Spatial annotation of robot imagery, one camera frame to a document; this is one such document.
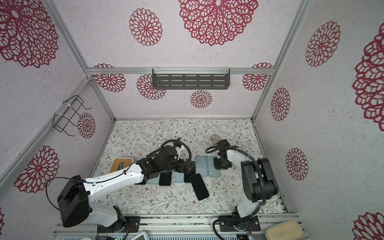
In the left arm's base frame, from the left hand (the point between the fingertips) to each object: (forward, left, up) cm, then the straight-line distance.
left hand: (188, 163), depth 78 cm
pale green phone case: (-2, +7, -15) cm, 17 cm away
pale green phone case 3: (+2, -14, -16) cm, 22 cm away
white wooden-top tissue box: (+5, +42, -10) cm, 43 cm away
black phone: (-7, -6, -15) cm, 17 cm away
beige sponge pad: (-28, -48, -12) cm, 57 cm away
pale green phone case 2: (+6, -7, -15) cm, 18 cm away
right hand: (+7, -19, -15) cm, 25 cm away
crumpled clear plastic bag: (+26, -18, -14) cm, 35 cm away
